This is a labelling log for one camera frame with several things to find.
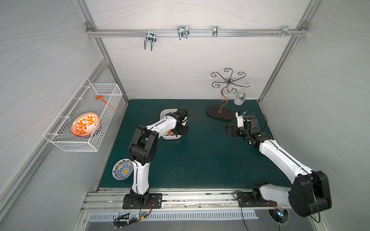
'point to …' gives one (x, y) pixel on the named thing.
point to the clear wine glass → (240, 96)
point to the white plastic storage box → (163, 112)
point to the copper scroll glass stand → (215, 111)
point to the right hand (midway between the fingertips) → (233, 125)
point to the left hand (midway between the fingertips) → (185, 134)
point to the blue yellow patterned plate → (123, 169)
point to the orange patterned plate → (85, 124)
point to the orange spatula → (100, 97)
